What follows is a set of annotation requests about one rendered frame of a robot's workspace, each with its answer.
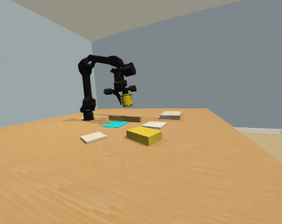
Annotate cream flat square panel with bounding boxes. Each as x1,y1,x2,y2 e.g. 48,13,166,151
141,121,167,129

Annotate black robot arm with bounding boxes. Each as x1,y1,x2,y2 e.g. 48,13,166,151
78,55,136,121

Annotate yellow cup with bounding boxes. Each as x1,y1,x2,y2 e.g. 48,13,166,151
120,94,133,107

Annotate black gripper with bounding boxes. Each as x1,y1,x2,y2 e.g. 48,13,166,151
103,77,137,104

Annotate light wooden bar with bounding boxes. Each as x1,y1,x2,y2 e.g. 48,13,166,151
109,115,141,123

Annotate yellow rectangular block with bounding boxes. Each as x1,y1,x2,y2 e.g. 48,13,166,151
126,126,162,146

